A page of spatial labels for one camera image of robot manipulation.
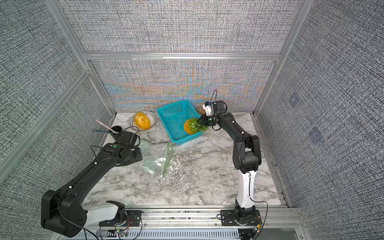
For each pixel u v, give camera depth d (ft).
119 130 3.23
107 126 3.19
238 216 2.17
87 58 2.89
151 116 3.82
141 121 3.49
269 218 2.44
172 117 3.82
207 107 2.90
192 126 3.17
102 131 3.03
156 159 3.09
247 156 1.80
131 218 2.41
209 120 2.79
